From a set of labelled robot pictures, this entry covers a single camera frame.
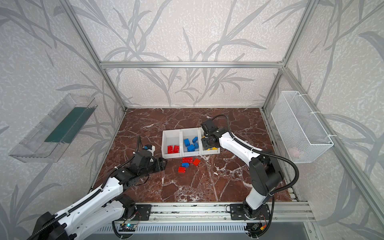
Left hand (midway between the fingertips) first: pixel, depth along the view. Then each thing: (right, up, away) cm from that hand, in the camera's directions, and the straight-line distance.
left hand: (166, 158), depth 82 cm
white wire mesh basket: (+61, +14, -21) cm, 66 cm away
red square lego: (+16, -5, +9) cm, 19 cm away
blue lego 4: (+10, -6, +7) cm, 13 cm away
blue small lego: (+15, +8, +17) cm, 24 cm away
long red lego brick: (+11, -3, +9) cm, 14 cm away
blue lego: (+10, +7, +14) cm, 18 cm away
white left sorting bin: (-1, +9, +20) cm, 22 cm away
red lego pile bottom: (+8, -8, +4) cm, 12 cm away
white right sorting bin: (+20, +2, +8) cm, 21 cm away
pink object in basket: (+65, +6, -10) cm, 66 cm away
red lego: (+3, +2, +14) cm, 14 cm away
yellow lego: (+27, +5, +2) cm, 28 cm away
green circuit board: (-16, -30, -12) cm, 36 cm away
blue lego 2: (+13, +4, +11) cm, 17 cm away
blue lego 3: (+16, +5, +14) cm, 22 cm away
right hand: (+24, +11, +7) cm, 27 cm away
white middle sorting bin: (+11, +12, +22) cm, 28 cm away
